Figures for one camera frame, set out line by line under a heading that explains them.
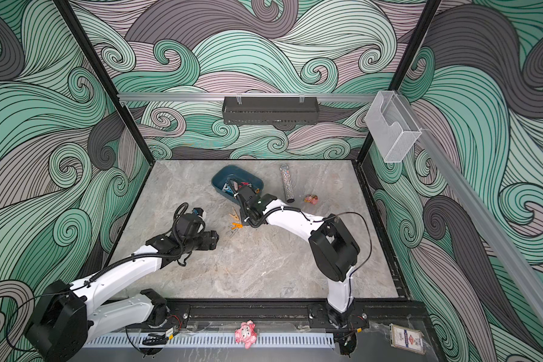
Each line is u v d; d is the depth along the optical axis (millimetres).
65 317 392
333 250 472
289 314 746
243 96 942
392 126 782
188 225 642
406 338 681
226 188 1067
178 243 621
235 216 976
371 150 1141
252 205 671
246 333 670
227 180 1109
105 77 875
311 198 1010
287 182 1069
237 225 951
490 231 508
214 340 697
